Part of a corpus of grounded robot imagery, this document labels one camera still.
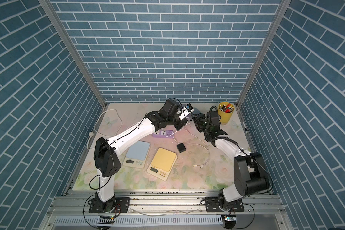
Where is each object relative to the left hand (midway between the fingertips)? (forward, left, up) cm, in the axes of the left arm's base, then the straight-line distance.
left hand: (189, 120), depth 82 cm
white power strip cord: (+7, +71, -26) cm, 76 cm away
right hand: (+5, -2, -2) cm, 6 cm away
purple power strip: (+3, +16, -20) cm, 26 cm away
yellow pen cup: (+19, -29, -11) cm, 36 cm away
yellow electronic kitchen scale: (-18, +16, -21) cm, 32 cm away
